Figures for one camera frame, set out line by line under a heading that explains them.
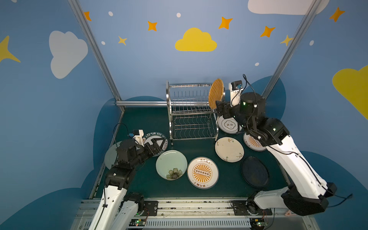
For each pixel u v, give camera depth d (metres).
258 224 0.71
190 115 0.79
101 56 0.88
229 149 0.96
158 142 0.65
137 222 0.71
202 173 0.87
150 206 0.76
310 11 0.71
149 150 0.61
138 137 0.64
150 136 1.04
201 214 0.73
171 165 0.90
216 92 0.84
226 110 0.54
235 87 0.50
